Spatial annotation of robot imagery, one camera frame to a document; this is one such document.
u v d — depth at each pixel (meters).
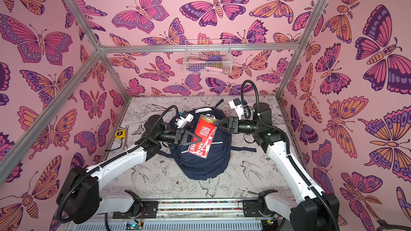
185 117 0.67
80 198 0.41
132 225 0.72
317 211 0.37
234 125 0.60
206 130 0.66
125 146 0.95
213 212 0.73
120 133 0.97
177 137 0.61
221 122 0.63
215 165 0.80
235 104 0.65
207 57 0.96
